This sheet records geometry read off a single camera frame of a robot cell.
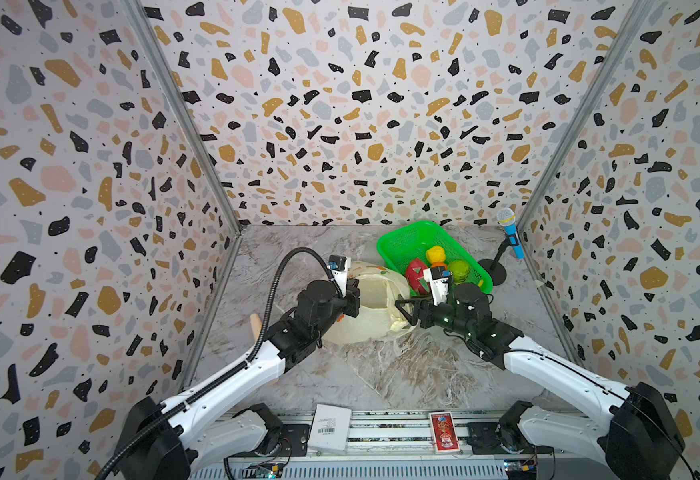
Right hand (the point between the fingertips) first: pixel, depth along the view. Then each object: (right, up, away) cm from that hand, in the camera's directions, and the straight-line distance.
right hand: (400, 298), depth 76 cm
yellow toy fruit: (+16, +11, +31) cm, 36 cm away
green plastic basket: (+7, +16, +40) cm, 43 cm away
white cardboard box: (-17, -31, -4) cm, 35 cm away
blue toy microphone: (+34, +23, +14) cm, 43 cm away
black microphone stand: (+38, +5, +32) cm, 50 cm away
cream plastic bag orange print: (-5, -5, 0) cm, 7 cm away
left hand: (-10, +6, -2) cm, 12 cm away
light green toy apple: (+22, +6, +22) cm, 31 cm away
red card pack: (+11, -33, -1) cm, 35 cm away
